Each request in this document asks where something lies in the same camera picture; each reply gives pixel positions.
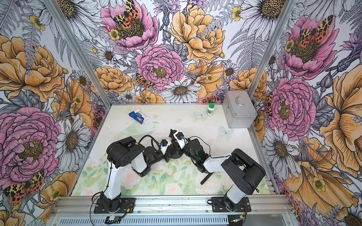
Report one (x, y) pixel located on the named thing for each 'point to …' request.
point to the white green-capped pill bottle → (210, 109)
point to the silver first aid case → (239, 109)
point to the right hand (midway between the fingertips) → (174, 141)
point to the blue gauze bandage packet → (139, 116)
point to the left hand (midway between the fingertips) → (176, 150)
